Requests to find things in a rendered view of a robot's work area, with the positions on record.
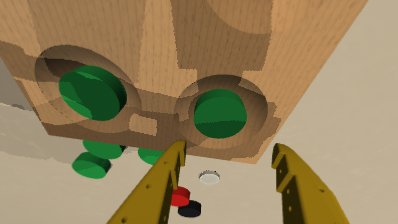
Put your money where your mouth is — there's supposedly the tan counting tray with round pockets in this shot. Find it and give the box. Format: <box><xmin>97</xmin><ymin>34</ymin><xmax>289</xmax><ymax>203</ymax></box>
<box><xmin>0</xmin><ymin>0</ymin><xmax>368</xmax><ymax>164</ymax></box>

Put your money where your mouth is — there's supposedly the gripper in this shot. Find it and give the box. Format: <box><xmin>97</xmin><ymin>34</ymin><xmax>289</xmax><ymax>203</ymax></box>
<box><xmin>106</xmin><ymin>140</ymin><xmax>350</xmax><ymax>224</ymax></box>

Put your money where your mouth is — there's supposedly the red disc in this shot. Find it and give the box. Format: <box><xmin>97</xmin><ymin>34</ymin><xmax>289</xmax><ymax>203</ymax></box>
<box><xmin>171</xmin><ymin>186</ymin><xmax>190</xmax><ymax>207</ymax></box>

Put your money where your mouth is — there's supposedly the green disc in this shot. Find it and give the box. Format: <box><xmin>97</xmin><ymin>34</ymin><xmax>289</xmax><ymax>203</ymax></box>
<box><xmin>138</xmin><ymin>148</ymin><xmax>165</xmax><ymax>165</ymax></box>
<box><xmin>193</xmin><ymin>89</ymin><xmax>247</xmax><ymax>139</ymax></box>
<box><xmin>83</xmin><ymin>140</ymin><xmax>126</xmax><ymax>160</ymax></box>
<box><xmin>59</xmin><ymin>65</ymin><xmax>127</xmax><ymax>121</ymax></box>
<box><xmin>72</xmin><ymin>152</ymin><xmax>111</xmax><ymax>179</ymax></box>

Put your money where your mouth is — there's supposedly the black disc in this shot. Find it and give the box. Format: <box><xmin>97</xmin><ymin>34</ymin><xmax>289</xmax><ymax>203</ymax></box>
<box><xmin>178</xmin><ymin>200</ymin><xmax>201</xmax><ymax>218</ymax></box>

